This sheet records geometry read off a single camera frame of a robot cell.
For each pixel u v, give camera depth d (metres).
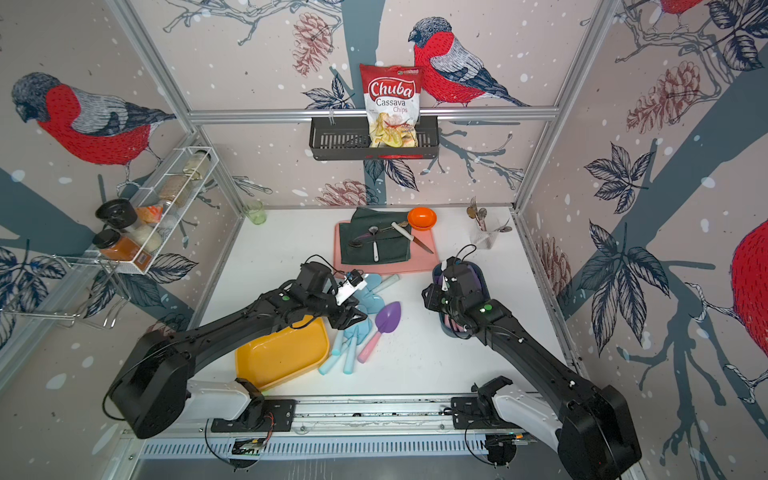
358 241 1.10
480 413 0.72
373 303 0.94
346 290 0.73
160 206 0.71
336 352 0.80
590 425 0.38
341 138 0.95
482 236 1.04
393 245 1.10
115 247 0.60
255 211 1.17
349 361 0.81
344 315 0.72
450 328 0.83
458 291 0.62
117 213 0.62
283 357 0.83
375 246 1.07
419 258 1.05
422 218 1.12
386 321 0.90
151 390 0.41
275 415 0.73
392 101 0.82
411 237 1.10
